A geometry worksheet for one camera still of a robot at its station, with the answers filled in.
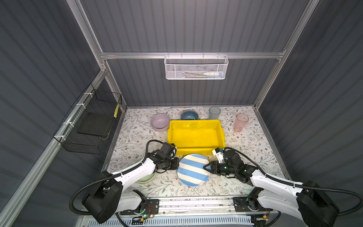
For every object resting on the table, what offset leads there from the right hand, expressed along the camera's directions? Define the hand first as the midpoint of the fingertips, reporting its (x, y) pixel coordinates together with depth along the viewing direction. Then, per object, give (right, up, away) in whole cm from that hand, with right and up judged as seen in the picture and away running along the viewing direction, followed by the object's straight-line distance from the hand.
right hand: (206, 169), depth 80 cm
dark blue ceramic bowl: (-8, +32, +33) cm, 47 cm away
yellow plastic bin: (-4, +16, +20) cm, 26 cm away
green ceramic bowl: (-34, -5, -1) cm, 34 cm away
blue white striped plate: (-8, -2, +2) cm, 9 cm away
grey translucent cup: (+9, +34, +19) cm, 40 cm away
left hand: (-15, +1, +5) cm, 16 cm away
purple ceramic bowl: (-31, +26, +28) cm, 49 cm away
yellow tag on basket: (-53, +34, +3) cm, 63 cm away
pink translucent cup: (+25, +29, +12) cm, 40 cm away
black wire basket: (-63, +24, -8) cm, 68 cm away
